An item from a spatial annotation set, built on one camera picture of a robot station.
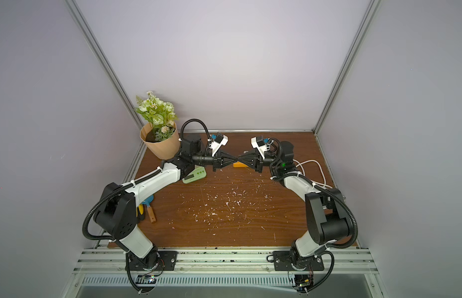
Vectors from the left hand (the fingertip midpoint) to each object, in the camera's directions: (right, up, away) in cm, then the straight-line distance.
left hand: (237, 161), depth 74 cm
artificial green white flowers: (-39, +22, +18) cm, 48 cm away
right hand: (+1, +1, +1) cm, 2 cm away
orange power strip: (+1, -1, +1) cm, 2 cm away
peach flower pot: (-40, +4, +23) cm, 46 cm away
